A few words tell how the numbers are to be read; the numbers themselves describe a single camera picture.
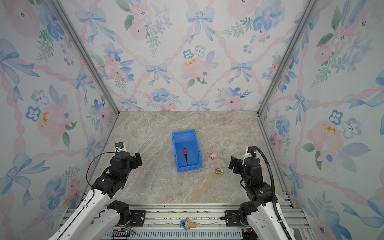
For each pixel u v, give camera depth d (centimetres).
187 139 102
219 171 87
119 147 68
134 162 72
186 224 70
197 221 75
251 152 64
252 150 65
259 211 51
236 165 69
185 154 97
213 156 95
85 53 85
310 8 69
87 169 86
